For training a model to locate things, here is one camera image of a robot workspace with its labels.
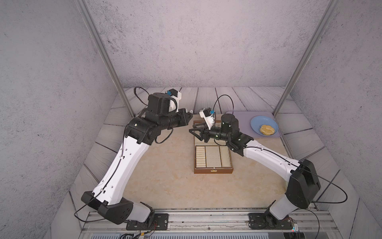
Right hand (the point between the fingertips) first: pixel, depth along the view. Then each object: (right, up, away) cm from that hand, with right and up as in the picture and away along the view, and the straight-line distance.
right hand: (191, 129), depth 71 cm
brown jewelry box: (+10, -17, +18) cm, 27 cm away
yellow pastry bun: (+53, -1, +36) cm, 64 cm away
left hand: (+2, +6, -8) cm, 11 cm away
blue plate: (+48, +4, +42) cm, 64 cm away
